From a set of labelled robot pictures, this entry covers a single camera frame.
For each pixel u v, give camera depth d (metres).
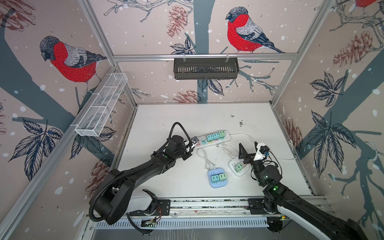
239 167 0.80
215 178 0.76
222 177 0.76
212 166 0.86
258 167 0.67
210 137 0.92
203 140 0.97
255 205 0.73
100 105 0.78
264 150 0.63
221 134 0.95
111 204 0.41
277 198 0.59
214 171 0.83
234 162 0.86
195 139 0.74
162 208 0.73
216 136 0.94
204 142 0.95
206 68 1.04
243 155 0.71
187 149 0.73
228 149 0.95
